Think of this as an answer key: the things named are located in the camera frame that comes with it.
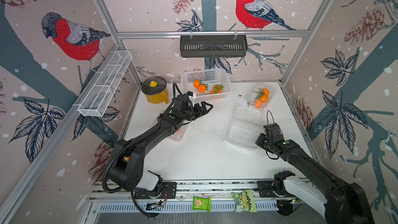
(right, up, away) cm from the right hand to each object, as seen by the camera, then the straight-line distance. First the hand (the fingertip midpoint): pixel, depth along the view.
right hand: (258, 137), depth 88 cm
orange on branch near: (+5, +19, +14) cm, 24 cm away
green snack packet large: (-13, -24, -18) cm, 33 cm away
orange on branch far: (+14, +26, +20) cm, 36 cm away
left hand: (-28, +19, -7) cm, 34 cm away
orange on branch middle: (+11, +22, +18) cm, 31 cm away
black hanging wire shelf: (-27, +59, +18) cm, 67 cm away
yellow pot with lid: (-65, +28, +16) cm, 73 cm away
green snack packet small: (-33, -25, -18) cm, 45 cm away
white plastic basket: (-25, +39, +31) cm, 56 cm away
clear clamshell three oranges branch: (+8, +24, +19) cm, 32 cm away
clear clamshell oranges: (-46, +2, -2) cm, 46 cm away
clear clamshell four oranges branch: (-6, +5, +8) cm, 11 cm away
